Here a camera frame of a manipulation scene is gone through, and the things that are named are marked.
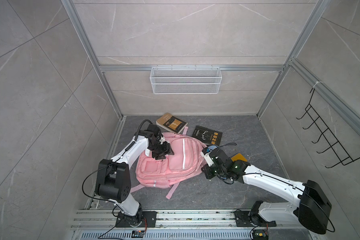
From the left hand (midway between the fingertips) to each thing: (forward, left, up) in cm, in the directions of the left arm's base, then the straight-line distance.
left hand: (170, 152), depth 86 cm
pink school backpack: (-10, 0, -4) cm, 11 cm away
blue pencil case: (+8, -28, -9) cm, 31 cm away
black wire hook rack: (-15, -73, +22) cm, 78 cm away
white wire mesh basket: (+45, -11, +18) cm, 50 cm away
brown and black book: (+32, 0, -11) cm, 33 cm away
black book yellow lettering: (+18, -28, -10) cm, 35 cm away
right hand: (-10, -18, -2) cm, 20 cm away
